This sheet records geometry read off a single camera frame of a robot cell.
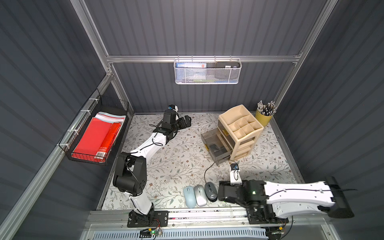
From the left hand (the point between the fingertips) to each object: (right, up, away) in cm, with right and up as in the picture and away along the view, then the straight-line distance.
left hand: (186, 119), depth 89 cm
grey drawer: (+20, -15, +10) cm, 27 cm away
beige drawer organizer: (+29, -4, -10) cm, 31 cm away
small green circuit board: (-17, -54, -19) cm, 60 cm away
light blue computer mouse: (+2, -42, -11) cm, 43 cm away
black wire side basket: (-47, +8, -10) cm, 49 cm away
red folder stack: (-41, -12, -20) cm, 47 cm away
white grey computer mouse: (+8, -41, -10) cm, 43 cm away
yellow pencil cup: (+52, 0, +11) cm, 53 cm away
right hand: (+21, -35, -16) cm, 44 cm away
